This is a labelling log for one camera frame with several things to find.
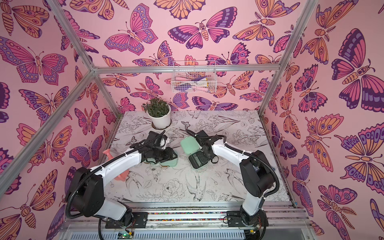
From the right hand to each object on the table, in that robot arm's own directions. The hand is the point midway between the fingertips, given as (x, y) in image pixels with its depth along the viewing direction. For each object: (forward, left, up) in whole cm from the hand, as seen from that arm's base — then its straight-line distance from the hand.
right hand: (206, 155), depth 91 cm
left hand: (-3, +17, +5) cm, 18 cm away
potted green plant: (+27, +32, +12) cm, 43 cm away
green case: (-2, +6, 0) cm, 6 cm away
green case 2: (-3, +22, -4) cm, 22 cm away
